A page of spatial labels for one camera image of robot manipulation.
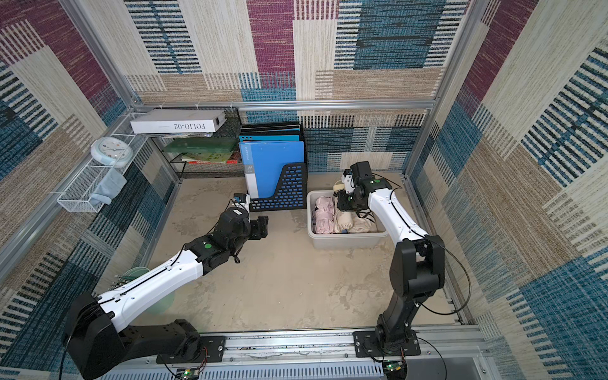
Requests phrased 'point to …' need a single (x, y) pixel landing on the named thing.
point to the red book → (227, 162)
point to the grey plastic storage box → (340, 241)
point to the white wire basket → (77, 198)
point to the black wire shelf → (211, 170)
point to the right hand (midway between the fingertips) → (341, 201)
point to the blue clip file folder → (264, 162)
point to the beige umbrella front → (350, 222)
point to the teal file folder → (269, 138)
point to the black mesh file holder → (293, 192)
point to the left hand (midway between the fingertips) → (259, 216)
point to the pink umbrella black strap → (323, 215)
